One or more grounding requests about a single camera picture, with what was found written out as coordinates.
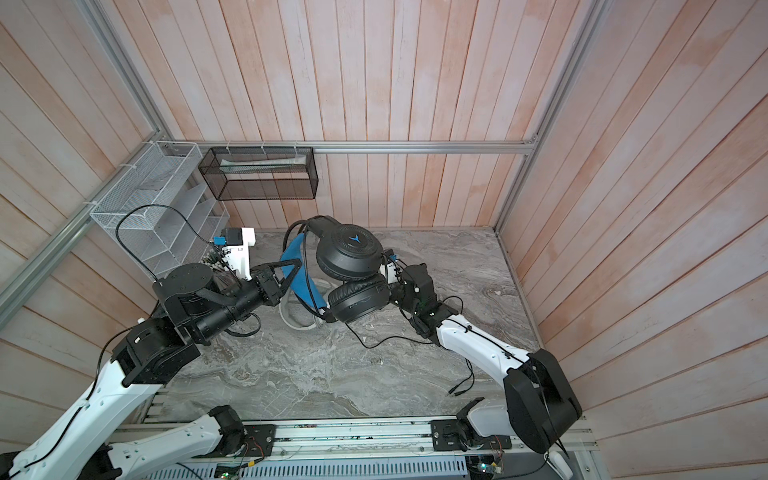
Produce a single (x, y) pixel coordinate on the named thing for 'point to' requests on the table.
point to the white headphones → (294, 314)
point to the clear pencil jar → (217, 257)
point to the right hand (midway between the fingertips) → (367, 277)
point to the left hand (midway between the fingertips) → (303, 271)
